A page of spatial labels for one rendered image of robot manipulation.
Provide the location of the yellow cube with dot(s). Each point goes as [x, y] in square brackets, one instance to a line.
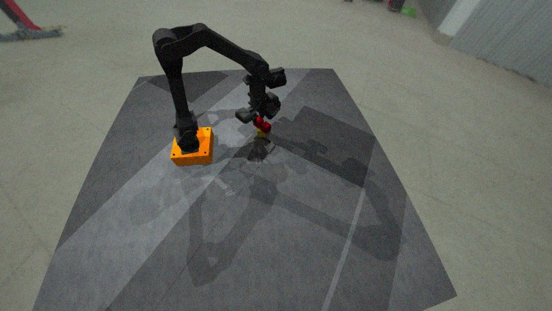
[260, 133]

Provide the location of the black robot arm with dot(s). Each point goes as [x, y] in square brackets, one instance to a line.
[171, 45]

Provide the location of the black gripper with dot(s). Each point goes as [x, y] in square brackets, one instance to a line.
[245, 115]

